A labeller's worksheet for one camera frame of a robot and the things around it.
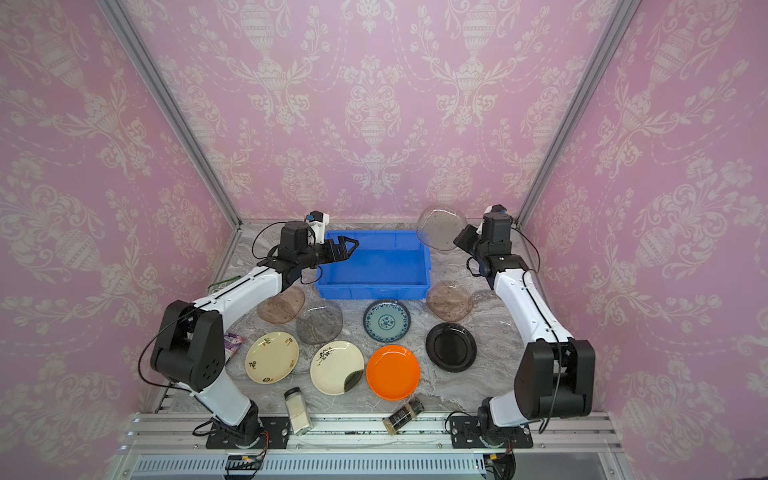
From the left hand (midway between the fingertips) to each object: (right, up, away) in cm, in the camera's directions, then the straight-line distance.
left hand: (349, 245), depth 88 cm
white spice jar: (-11, -42, -13) cm, 45 cm away
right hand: (+33, +4, -2) cm, 33 cm away
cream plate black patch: (-3, -34, -4) cm, 35 cm away
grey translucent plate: (-11, -24, +7) cm, 27 cm away
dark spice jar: (+15, -43, -13) cm, 47 cm away
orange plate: (+13, -36, -4) cm, 38 cm away
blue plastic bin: (+11, -7, +19) cm, 23 cm away
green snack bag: (-48, -14, +13) cm, 52 cm away
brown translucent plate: (-22, -20, +9) cm, 31 cm away
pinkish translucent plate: (+31, -18, +10) cm, 38 cm away
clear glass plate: (+26, +6, 0) cm, 27 cm away
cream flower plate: (-23, -33, -1) cm, 40 cm away
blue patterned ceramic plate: (+11, -24, +7) cm, 27 cm away
